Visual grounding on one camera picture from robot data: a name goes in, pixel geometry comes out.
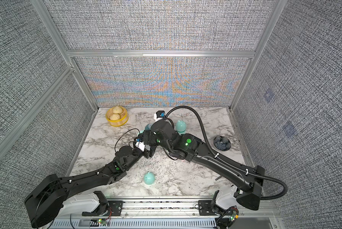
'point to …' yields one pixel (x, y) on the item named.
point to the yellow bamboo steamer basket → (124, 116)
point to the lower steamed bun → (114, 117)
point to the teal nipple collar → (148, 126)
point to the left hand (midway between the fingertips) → (155, 137)
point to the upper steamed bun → (117, 109)
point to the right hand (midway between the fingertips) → (150, 129)
